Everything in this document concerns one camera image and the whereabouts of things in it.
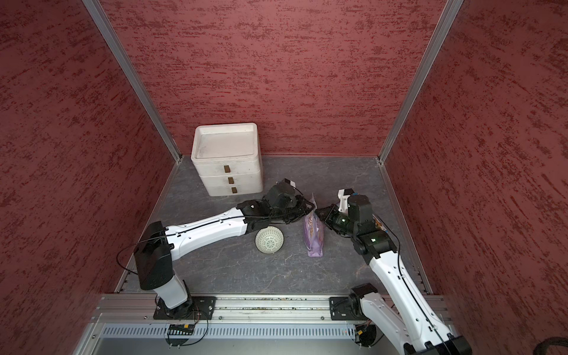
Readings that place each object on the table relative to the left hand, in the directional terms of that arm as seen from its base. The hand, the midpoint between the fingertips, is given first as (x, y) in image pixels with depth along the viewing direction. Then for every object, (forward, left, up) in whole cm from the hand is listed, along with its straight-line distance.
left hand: (313, 211), depth 75 cm
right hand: (-1, 0, 0) cm, 1 cm away
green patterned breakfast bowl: (-2, +17, -20) cm, 26 cm away
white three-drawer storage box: (+23, +34, +3) cm, 41 cm away
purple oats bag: (-5, 0, -5) cm, 7 cm away
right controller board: (-33, -17, -21) cm, 43 cm away
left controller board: (-32, +45, -23) cm, 60 cm away
